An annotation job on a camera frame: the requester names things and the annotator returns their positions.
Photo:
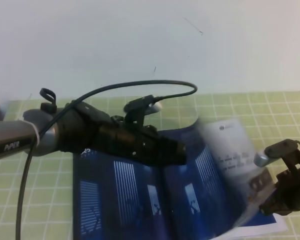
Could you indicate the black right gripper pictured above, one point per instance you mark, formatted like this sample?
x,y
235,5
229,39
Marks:
x,y
282,198

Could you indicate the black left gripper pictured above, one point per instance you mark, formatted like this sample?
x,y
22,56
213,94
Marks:
x,y
137,143

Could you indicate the robot catalogue book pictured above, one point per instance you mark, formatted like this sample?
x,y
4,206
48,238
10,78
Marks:
x,y
117,199

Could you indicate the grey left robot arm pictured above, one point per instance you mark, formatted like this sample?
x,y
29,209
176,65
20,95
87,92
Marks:
x,y
86,127

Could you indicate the green checkered tablecloth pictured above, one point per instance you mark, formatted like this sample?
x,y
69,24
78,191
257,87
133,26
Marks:
x,y
269,117

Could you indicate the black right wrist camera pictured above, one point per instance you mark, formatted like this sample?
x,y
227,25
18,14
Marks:
x,y
275,152

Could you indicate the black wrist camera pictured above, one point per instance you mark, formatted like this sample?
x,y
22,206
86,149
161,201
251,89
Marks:
x,y
275,152
136,110

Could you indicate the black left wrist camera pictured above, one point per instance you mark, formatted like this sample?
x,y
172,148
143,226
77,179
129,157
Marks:
x,y
136,110

